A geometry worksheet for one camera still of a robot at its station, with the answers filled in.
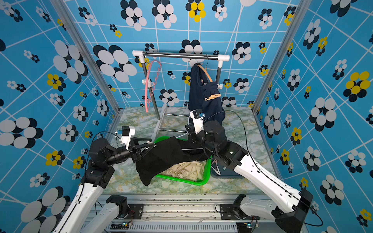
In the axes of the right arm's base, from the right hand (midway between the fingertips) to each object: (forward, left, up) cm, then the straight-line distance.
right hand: (189, 125), depth 65 cm
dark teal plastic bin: (-7, -22, -37) cm, 43 cm away
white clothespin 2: (-7, -16, -34) cm, 39 cm away
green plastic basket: (-15, +3, -29) cm, 33 cm away
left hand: (-7, +16, -3) cm, 18 cm away
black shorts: (-8, +12, -12) cm, 19 cm away
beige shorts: (-9, -2, -30) cm, 31 cm away
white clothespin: (-7, +18, -4) cm, 19 cm away
